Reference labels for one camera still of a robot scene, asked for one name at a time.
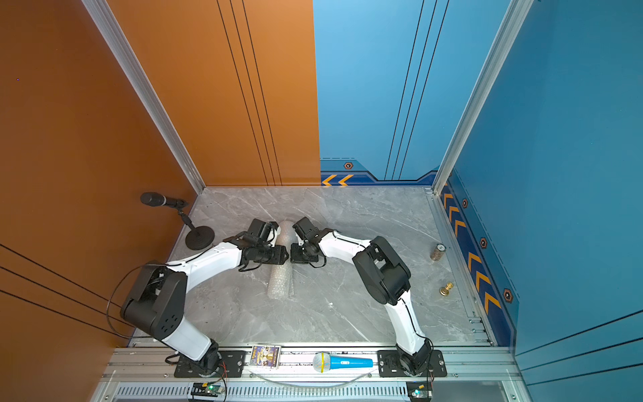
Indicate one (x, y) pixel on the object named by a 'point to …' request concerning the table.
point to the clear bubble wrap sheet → (280, 283)
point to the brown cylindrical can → (438, 252)
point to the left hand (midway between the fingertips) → (283, 252)
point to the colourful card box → (265, 356)
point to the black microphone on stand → (199, 238)
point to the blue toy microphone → (322, 362)
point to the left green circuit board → (207, 389)
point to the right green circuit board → (419, 389)
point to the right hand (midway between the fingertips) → (294, 258)
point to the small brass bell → (444, 291)
